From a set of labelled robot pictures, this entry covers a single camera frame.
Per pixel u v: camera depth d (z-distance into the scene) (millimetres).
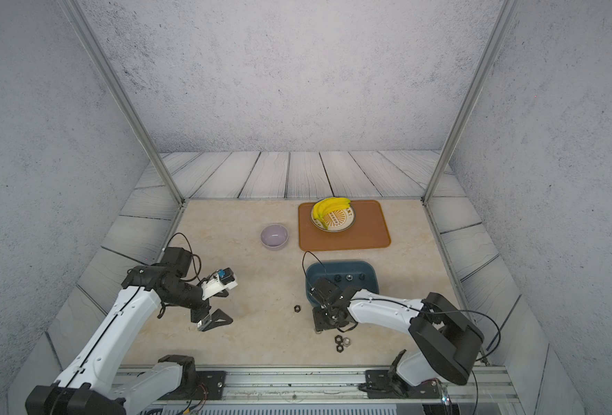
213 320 638
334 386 743
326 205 1111
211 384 729
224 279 646
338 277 939
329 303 658
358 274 958
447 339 429
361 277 947
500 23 721
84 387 383
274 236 1048
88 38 741
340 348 792
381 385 727
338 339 813
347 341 808
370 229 1109
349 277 937
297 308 885
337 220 1118
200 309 646
